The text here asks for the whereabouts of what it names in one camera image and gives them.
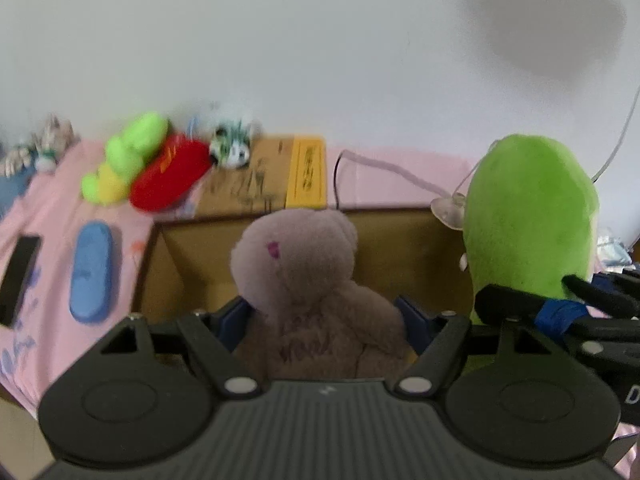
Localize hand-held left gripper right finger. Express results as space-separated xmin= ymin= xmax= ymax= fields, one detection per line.
xmin=393 ymin=295 xmax=558 ymax=401

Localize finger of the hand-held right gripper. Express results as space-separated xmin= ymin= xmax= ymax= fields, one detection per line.
xmin=562 ymin=267 xmax=640 ymax=318
xmin=474 ymin=284 xmax=593 ymax=338

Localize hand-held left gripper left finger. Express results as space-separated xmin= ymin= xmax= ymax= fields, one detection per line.
xmin=100 ymin=296 xmax=267 ymax=401

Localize brown cardboard box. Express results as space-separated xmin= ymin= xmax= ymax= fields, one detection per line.
xmin=131 ymin=207 xmax=476 ymax=361

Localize mauve teddy bear plush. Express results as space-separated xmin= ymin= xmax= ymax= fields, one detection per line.
xmin=230 ymin=208 xmax=416 ymax=381

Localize green plush doll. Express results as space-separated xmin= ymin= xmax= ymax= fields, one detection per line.
xmin=459 ymin=134 xmax=600 ymax=376

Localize blue glasses case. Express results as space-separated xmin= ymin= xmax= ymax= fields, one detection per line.
xmin=68 ymin=221 xmax=113 ymax=323

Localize flat tan cardboard box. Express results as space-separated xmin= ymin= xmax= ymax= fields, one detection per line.
xmin=192 ymin=134 xmax=328 ymax=218

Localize red plush toy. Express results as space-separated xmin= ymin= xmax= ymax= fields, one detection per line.
xmin=129 ymin=134 xmax=212 ymax=212

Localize small panda plush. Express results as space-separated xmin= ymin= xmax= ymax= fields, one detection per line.
xmin=192 ymin=102 xmax=263 ymax=168

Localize lime and yellow plush toy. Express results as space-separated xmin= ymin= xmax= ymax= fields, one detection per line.
xmin=81 ymin=112 xmax=169 ymax=206

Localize black smartphone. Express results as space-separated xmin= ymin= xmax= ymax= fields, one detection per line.
xmin=0 ymin=235 xmax=42 ymax=328

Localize blue cloth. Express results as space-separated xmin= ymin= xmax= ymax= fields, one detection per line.
xmin=0 ymin=170 xmax=36 ymax=218

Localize grey white striped plush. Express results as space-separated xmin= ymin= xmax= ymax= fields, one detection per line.
xmin=0 ymin=114 xmax=81 ymax=177

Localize white power cord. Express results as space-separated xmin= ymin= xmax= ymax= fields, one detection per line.
xmin=590 ymin=87 xmax=640 ymax=183

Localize thin black cable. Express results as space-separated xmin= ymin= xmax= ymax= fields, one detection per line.
xmin=334 ymin=150 xmax=351 ymax=210

